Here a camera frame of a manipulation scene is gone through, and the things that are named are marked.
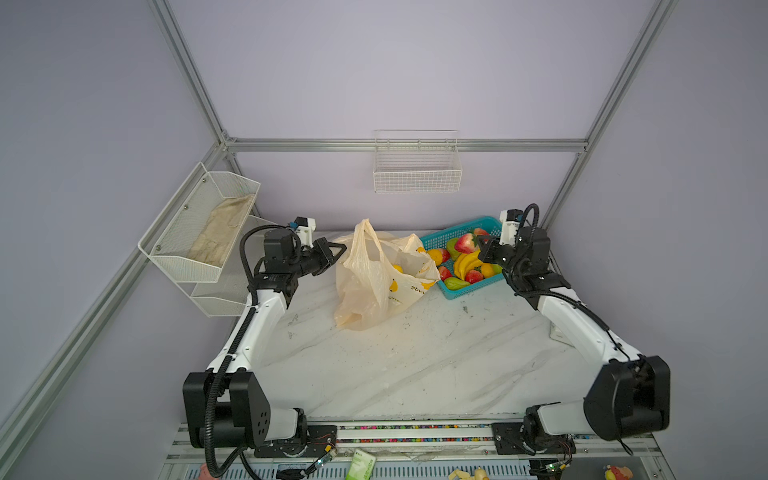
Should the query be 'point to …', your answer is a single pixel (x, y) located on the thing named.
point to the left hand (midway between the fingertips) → (346, 247)
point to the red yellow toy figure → (617, 473)
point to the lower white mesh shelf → (226, 297)
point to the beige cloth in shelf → (212, 245)
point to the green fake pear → (453, 283)
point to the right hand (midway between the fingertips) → (476, 234)
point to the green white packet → (361, 467)
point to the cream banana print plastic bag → (375, 274)
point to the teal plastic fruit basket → (444, 239)
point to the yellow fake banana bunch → (463, 262)
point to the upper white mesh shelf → (195, 234)
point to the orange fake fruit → (436, 255)
